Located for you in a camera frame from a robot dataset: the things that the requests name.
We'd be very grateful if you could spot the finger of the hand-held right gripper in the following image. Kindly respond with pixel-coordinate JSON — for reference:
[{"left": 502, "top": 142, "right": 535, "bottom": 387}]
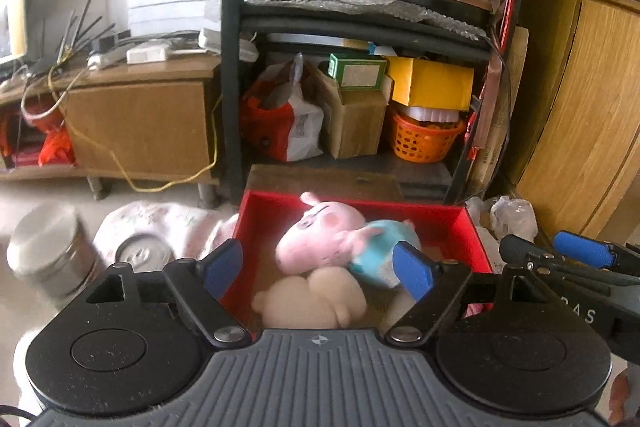
[
  {"left": 552, "top": 231, "right": 640, "bottom": 277},
  {"left": 500, "top": 234, "right": 568, "bottom": 275}
]

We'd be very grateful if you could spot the floral tablecloth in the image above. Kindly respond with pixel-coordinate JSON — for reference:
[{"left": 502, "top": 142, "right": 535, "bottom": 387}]
[{"left": 95, "top": 202, "right": 241, "bottom": 269}]

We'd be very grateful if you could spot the black shelf rack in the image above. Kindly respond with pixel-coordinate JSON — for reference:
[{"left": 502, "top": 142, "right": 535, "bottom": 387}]
[{"left": 220, "top": 0, "right": 531, "bottom": 208}]

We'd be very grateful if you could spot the brown cardboard box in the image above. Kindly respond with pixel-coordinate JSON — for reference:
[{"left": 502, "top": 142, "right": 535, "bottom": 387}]
[{"left": 312, "top": 67, "right": 393, "bottom": 159}]

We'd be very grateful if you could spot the blue and yellow drink can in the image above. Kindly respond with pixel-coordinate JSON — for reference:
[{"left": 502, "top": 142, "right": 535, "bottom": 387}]
[{"left": 115, "top": 234, "right": 176, "bottom": 274}]

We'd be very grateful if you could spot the stainless steel thermos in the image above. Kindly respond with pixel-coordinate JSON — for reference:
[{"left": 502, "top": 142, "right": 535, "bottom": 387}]
[{"left": 6, "top": 204, "right": 103, "bottom": 300}]

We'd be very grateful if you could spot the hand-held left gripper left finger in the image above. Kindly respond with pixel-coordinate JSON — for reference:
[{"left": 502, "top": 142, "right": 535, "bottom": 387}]
[{"left": 87, "top": 239, "right": 251, "bottom": 349}]

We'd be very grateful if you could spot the black router with antennas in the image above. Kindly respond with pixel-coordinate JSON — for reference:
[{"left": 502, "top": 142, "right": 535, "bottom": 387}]
[{"left": 55, "top": 0, "right": 132, "bottom": 58}]

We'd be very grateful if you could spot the pink pig plush toy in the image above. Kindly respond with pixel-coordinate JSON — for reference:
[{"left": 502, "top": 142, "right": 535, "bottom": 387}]
[{"left": 275, "top": 192, "right": 423, "bottom": 290}]

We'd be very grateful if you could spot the brown wooden board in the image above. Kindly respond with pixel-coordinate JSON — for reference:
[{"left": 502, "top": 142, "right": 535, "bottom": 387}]
[{"left": 247, "top": 164, "right": 406, "bottom": 204}]

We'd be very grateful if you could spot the yellow box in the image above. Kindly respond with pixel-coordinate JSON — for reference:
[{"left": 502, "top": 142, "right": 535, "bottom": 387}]
[{"left": 385, "top": 56, "right": 475, "bottom": 112}]

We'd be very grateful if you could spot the beige plush toy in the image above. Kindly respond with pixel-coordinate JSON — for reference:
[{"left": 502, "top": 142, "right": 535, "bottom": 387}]
[{"left": 251, "top": 267, "right": 368, "bottom": 330}]

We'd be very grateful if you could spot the red and white plastic bag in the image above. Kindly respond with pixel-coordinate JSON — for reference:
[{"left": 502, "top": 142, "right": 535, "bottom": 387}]
[{"left": 240, "top": 53, "right": 325, "bottom": 162}]

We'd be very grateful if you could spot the tall wooden cabinet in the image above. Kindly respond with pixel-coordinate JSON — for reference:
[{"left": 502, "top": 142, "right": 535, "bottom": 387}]
[{"left": 500, "top": 0, "right": 640, "bottom": 248}]

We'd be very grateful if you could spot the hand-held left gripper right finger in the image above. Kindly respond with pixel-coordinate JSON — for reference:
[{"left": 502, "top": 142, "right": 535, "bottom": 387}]
[{"left": 384, "top": 242, "right": 503, "bottom": 343}]

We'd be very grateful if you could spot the wooden media cabinet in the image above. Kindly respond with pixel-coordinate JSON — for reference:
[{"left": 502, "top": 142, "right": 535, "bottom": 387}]
[{"left": 0, "top": 54, "right": 223, "bottom": 188}]

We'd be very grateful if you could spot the red cardboard box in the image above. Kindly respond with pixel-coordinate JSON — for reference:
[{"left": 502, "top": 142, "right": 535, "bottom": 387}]
[{"left": 220, "top": 191, "right": 493, "bottom": 339}]

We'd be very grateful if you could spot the white power adapter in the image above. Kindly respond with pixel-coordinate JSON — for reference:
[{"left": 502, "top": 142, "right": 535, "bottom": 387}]
[{"left": 126, "top": 44, "right": 171, "bottom": 65}]

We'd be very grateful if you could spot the green carton box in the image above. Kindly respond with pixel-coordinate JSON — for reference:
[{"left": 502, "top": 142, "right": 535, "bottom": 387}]
[{"left": 327, "top": 53, "right": 388, "bottom": 92}]

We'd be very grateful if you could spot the orange plastic basket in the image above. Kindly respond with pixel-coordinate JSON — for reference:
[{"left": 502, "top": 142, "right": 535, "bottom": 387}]
[{"left": 391, "top": 109, "right": 467, "bottom": 164}]

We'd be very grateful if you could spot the clear crumpled plastic bag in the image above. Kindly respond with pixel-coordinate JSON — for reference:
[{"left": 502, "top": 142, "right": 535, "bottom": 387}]
[{"left": 465, "top": 196, "right": 538, "bottom": 254}]

